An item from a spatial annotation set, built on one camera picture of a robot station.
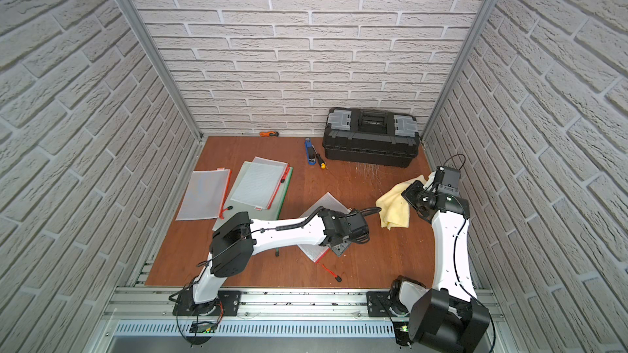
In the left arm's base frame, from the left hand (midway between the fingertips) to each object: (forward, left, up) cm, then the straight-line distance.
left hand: (340, 239), depth 83 cm
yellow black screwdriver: (+37, +6, -3) cm, 38 cm away
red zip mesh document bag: (+21, +54, -5) cm, 59 cm away
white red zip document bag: (-3, +9, -4) cm, 10 cm away
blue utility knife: (+41, +11, -1) cm, 42 cm away
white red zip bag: (+26, +32, -5) cm, 42 cm away
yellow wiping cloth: (+6, -17, +11) cm, 21 cm away
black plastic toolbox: (+38, -14, +12) cm, 42 cm away
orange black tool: (+57, +32, -5) cm, 65 cm away
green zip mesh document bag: (+13, +32, -6) cm, 36 cm away
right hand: (+10, -23, +14) cm, 29 cm away
